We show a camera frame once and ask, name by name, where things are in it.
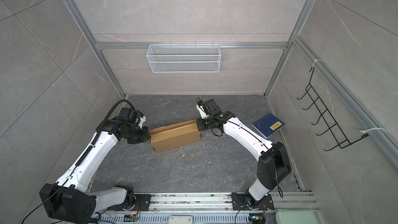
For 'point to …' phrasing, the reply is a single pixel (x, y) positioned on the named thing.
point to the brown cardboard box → (174, 136)
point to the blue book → (268, 125)
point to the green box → (296, 216)
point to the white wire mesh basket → (184, 58)
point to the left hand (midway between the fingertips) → (149, 134)
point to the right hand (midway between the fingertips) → (199, 122)
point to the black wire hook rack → (333, 130)
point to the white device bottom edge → (180, 219)
